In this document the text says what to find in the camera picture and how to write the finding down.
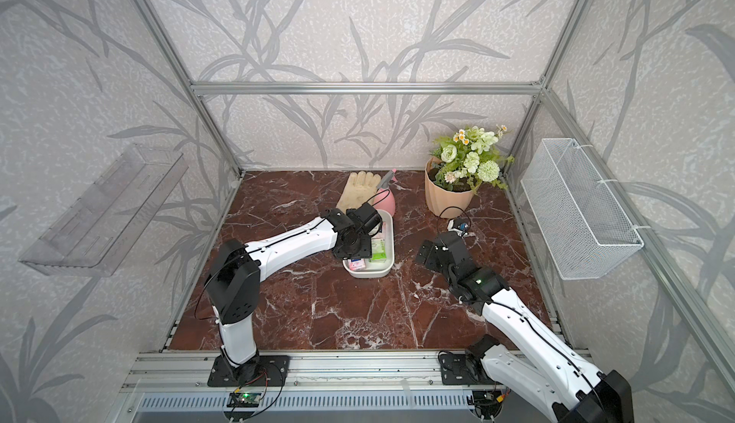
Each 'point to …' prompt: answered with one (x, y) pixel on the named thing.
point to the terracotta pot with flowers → (459, 165)
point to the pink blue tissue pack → (356, 264)
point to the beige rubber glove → (359, 190)
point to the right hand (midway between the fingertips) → (431, 247)
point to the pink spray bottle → (384, 198)
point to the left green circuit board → (243, 400)
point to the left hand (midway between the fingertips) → (363, 254)
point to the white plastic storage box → (381, 269)
